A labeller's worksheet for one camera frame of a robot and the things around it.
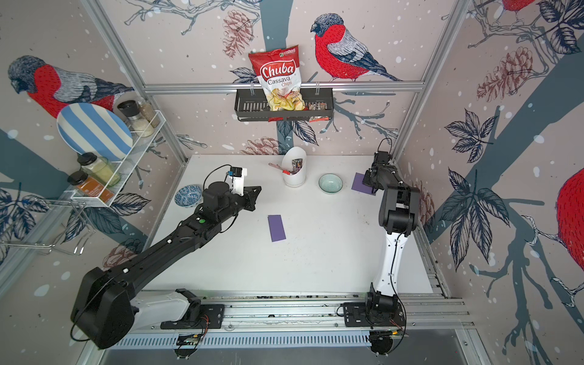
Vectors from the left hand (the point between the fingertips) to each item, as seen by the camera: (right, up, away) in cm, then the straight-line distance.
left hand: (264, 184), depth 78 cm
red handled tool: (+6, +5, +23) cm, 24 cm away
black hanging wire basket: (-8, +34, +17) cm, 39 cm away
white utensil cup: (+10, +13, +25) cm, 30 cm away
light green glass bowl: (+28, -1, +29) cm, 40 cm away
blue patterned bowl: (-40, -7, +26) cm, 48 cm away
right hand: (+47, +1, +31) cm, 56 cm away
